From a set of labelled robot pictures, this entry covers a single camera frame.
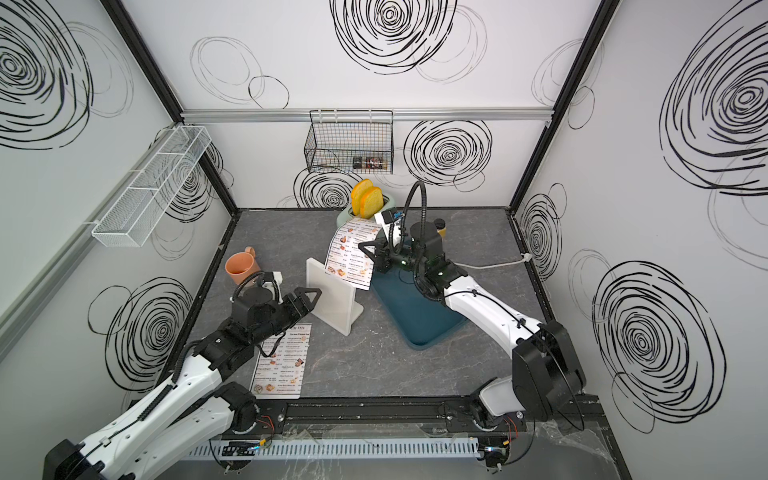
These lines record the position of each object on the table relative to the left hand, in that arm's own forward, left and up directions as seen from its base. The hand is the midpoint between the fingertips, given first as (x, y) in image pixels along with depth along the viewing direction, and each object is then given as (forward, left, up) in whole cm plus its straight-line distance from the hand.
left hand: (315, 297), depth 77 cm
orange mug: (+17, +30, -12) cm, 36 cm away
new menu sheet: (+7, -8, +8) cm, 13 cm away
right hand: (+8, -12, +11) cm, 18 cm away
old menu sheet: (-12, +10, -18) cm, 24 cm away
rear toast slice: (+36, -8, +5) cm, 37 cm away
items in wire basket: (+37, -9, +16) cm, 41 cm away
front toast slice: (+32, -13, +4) cm, 35 cm away
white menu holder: (0, -5, -3) cm, 6 cm away
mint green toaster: (+32, -4, -2) cm, 33 cm away
